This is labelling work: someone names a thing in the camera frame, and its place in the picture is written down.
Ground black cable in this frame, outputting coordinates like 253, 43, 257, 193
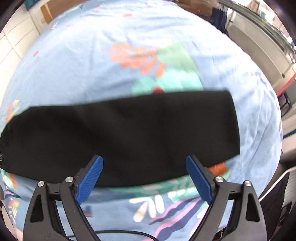
62, 229, 158, 241

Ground blue patterned bed sheet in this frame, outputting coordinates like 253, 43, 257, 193
1, 1, 282, 240

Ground black pants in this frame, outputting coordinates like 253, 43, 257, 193
1, 91, 240, 187

